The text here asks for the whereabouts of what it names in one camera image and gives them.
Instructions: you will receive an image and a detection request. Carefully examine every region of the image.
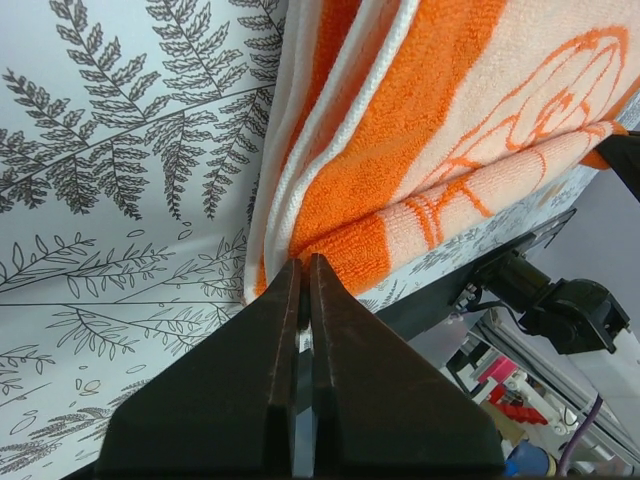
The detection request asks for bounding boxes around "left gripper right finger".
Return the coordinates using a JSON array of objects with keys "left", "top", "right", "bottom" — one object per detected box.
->
[{"left": 309, "top": 254, "right": 505, "bottom": 475}]

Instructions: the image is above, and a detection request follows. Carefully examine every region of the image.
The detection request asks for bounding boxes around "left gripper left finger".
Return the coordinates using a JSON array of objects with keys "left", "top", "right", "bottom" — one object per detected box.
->
[{"left": 94, "top": 260, "right": 302, "bottom": 475}]

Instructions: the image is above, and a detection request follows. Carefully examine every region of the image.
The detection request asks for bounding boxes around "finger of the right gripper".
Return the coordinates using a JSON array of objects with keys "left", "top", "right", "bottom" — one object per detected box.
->
[{"left": 596, "top": 131, "right": 640, "bottom": 202}]

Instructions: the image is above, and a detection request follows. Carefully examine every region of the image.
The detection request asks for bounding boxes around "orange patterned towel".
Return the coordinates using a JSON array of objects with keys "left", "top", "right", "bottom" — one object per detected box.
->
[{"left": 244, "top": 1, "right": 639, "bottom": 302}]

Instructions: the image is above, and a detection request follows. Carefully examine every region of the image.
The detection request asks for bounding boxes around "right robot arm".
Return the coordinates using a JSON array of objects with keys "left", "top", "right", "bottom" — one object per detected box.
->
[{"left": 521, "top": 131, "right": 639, "bottom": 363}]

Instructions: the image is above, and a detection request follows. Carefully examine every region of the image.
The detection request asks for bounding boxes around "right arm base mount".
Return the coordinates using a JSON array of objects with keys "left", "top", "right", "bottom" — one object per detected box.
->
[{"left": 376, "top": 208, "right": 576, "bottom": 340}]

